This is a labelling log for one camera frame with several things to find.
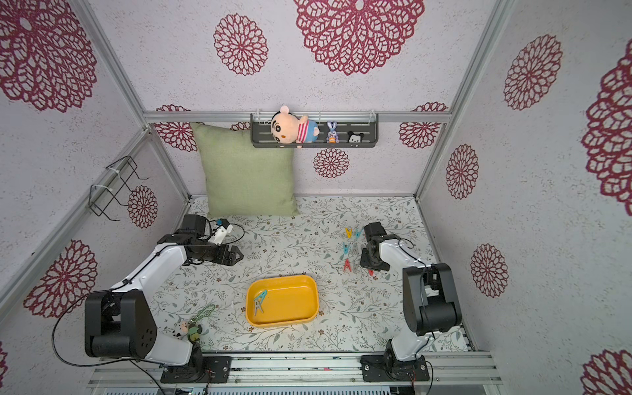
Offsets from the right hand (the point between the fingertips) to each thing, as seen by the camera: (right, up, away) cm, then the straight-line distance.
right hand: (371, 260), depth 94 cm
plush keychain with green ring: (-62, -20, -14) cm, 67 cm away
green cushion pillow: (-51, +31, +6) cm, 60 cm away
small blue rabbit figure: (-15, +47, -4) cm, 49 cm away
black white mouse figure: (-6, +46, -2) cm, 47 cm away
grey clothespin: (-41, -14, -9) cm, 45 cm away
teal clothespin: (-40, -12, -6) cm, 42 cm away
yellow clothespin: (-7, +10, +12) cm, 17 cm away
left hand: (-52, +3, -6) cm, 52 cm away
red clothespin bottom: (-1, -4, -4) cm, 5 cm away
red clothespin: (-9, -2, +3) cm, 10 cm away
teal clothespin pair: (-9, +3, +8) cm, 12 cm away
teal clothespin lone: (-3, +10, +12) cm, 16 cm away
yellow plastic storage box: (-31, -14, -3) cm, 34 cm away
